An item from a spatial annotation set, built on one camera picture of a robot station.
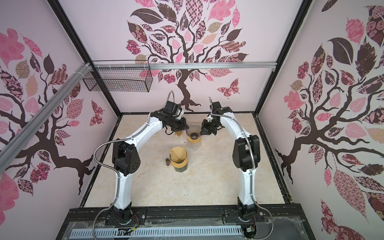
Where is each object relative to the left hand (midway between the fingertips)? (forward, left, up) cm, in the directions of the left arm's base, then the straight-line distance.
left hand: (188, 128), depth 91 cm
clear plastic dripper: (-7, -4, -11) cm, 13 cm away
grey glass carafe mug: (-21, +6, -13) cm, 26 cm away
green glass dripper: (-20, +5, -6) cm, 21 cm away
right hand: (-1, -8, -1) cm, 8 cm away
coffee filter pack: (+5, +7, -12) cm, 15 cm away
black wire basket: (+29, +45, +18) cm, 57 cm away
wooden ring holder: (-22, +4, -6) cm, 23 cm away
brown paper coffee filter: (-17, +5, -2) cm, 18 cm away
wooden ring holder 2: (-5, -4, -7) cm, 9 cm away
